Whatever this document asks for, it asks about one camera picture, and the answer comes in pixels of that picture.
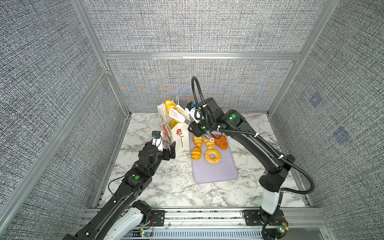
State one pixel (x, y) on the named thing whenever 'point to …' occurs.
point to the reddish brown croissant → (221, 142)
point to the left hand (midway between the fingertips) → (166, 141)
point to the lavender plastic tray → (225, 170)
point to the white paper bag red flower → (180, 135)
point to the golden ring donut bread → (207, 156)
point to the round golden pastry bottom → (173, 122)
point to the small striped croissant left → (196, 153)
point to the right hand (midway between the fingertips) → (191, 125)
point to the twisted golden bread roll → (210, 145)
